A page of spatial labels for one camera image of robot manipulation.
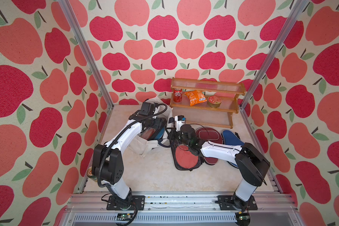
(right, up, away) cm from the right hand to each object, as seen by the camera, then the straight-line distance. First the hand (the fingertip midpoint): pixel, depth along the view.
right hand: (165, 130), depth 83 cm
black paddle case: (-11, -3, +8) cm, 13 cm away
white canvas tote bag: (-13, -10, -1) cm, 17 cm away
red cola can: (+8, +23, +13) cm, 28 cm away
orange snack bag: (+21, +23, +17) cm, 35 cm away
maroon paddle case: (+32, -5, +15) cm, 36 cm away
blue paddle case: (+45, -7, +15) cm, 48 cm away
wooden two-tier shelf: (+29, +19, +19) cm, 39 cm away
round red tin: (+34, +19, +15) cm, 42 cm away
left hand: (-4, +4, +6) cm, 8 cm away
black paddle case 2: (+12, -18, +6) cm, 22 cm away
